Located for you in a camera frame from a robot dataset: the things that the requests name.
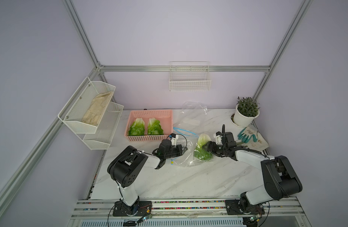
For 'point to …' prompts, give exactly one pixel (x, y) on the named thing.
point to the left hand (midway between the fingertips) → (187, 150)
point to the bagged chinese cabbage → (154, 127)
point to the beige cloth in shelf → (95, 111)
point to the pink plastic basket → (165, 116)
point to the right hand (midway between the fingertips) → (206, 150)
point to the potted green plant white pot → (247, 109)
